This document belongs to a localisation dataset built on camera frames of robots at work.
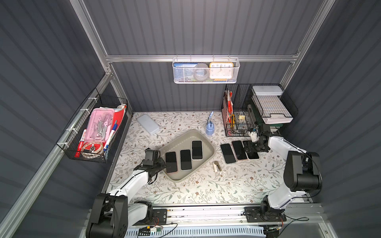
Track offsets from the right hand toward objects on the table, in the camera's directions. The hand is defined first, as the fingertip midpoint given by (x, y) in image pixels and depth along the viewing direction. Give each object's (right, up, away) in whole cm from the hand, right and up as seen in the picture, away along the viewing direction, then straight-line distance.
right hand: (255, 147), depth 94 cm
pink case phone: (-54, -9, -3) cm, 55 cm away
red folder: (-11, +31, +21) cm, 39 cm away
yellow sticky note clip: (-2, +21, +21) cm, 30 cm away
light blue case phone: (-45, -8, -2) cm, 45 cm away
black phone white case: (-38, -2, +2) cm, 38 cm away
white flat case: (-75, +16, +18) cm, 79 cm away
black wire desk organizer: (+3, +31, +28) cm, 41 cm away
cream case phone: (-9, -2, +5) cm, 10 cm away
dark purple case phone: (-17, -4, +2) cm, 18 cm away
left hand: (-59, -9, -5) cm, 60 cm away
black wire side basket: (-92, +8, -31) cm, 97 cm away
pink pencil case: (-86, +15, -22) cm, 90 cm away
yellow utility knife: (-10, +18, +18) cm, 27 cm away
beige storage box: (-47, +3, +8) cm, 48 cm away
